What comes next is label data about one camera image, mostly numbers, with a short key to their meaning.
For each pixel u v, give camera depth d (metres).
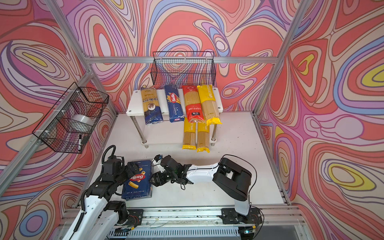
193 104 0.74
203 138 0.94
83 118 0.74
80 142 0.72
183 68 0.96
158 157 0.75
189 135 0.96
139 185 0.77
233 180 0.47
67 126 0.74
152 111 0.70
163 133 0.99
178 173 0.65
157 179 0.71
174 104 0.72
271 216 0.77
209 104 0.73
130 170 0.72
